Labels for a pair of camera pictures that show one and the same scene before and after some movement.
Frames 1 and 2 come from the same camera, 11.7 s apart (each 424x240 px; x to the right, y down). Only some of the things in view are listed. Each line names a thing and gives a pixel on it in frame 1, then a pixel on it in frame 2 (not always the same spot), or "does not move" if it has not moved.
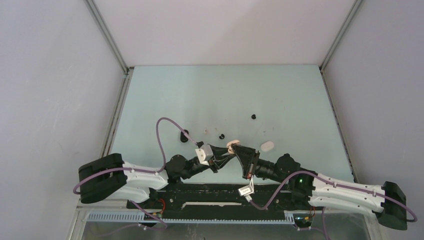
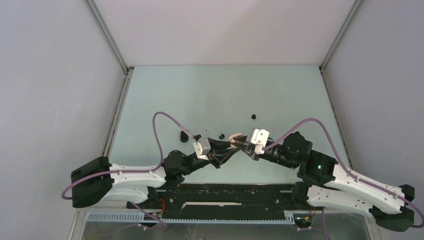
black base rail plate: [229, 197] does not move
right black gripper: [246, 155] to [251, 152]
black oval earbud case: [183, 137] does not move
